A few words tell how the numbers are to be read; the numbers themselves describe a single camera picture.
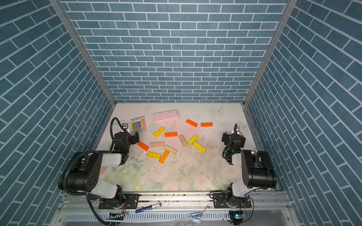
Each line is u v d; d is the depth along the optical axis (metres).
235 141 0.72
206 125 1.08
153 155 0.89
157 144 0.95
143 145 0.96
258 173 0.46
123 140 0.72
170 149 0.93
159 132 1.02
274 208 0.73
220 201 0.73
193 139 0.99
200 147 0.94
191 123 1.09
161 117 1.08
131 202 0.74
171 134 1.00
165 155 0.91
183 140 0.98
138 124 1.05
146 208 0.71
